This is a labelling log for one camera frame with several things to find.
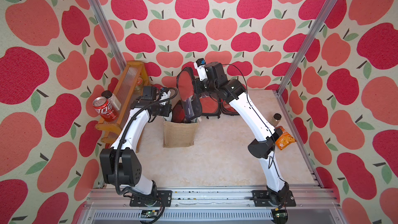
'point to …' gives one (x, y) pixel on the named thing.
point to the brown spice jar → (275, 119)
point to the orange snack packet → (285, 140)
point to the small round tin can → (139, 85)
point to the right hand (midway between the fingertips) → (194, 83)
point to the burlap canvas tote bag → (179, 134)
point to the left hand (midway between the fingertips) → (171, 110)
